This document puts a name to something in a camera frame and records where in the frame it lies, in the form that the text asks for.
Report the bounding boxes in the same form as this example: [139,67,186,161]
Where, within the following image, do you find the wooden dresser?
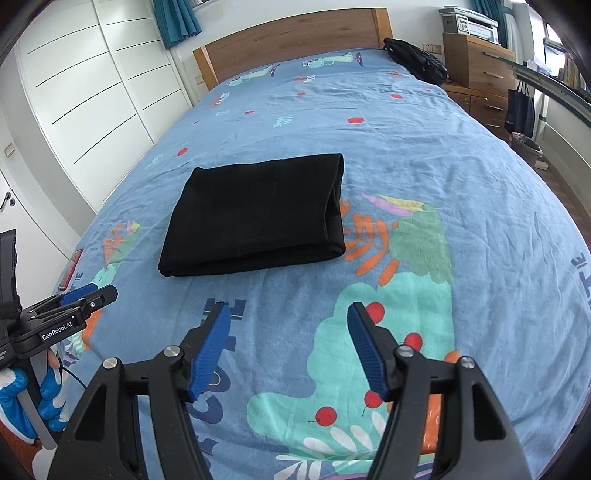
[441,31,518,139]

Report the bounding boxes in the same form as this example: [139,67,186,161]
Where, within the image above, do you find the white wardrobe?
[14,0,192,213]

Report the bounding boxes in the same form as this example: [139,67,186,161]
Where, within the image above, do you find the blue printed blanket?
[51,48,591,480]

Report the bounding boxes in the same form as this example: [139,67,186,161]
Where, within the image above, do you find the grey metal rail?
[510,58,591,121]

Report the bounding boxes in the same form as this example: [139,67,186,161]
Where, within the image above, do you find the dark tote bag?
[503,80,536,139]

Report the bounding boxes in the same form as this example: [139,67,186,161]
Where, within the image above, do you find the red smartphone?
[58,249,85,291]

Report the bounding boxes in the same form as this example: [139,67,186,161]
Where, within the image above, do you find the grey trash bin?
[510,131,544,167]

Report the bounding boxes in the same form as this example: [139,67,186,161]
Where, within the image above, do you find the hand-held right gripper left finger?
[46,302,232,480]

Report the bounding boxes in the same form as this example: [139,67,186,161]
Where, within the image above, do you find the wooden headboard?
[192,8,393,92]

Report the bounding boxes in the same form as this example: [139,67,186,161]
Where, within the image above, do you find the teal curtain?
[152,0,202,49]
[471,0,515,49]

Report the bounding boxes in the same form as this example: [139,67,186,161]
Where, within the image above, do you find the black pants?
[158,153,347,278]

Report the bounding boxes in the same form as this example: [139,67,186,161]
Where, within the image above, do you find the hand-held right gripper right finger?
[346,302,534,480]

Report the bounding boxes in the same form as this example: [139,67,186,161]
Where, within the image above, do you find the person's left hand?
[0,364,70,439]

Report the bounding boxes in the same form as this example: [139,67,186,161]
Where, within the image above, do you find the black backpack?
[382,38,450,85]

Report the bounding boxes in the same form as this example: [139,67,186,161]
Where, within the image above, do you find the white printer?
[438,6,500,44]

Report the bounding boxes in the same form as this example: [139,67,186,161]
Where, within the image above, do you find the window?
[515,0,591,100]

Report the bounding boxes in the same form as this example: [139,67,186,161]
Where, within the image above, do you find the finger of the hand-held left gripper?
[71,284,119,324]
[21,283,100,320]

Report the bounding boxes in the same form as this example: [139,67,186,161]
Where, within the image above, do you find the white door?
[0,106,93,278]

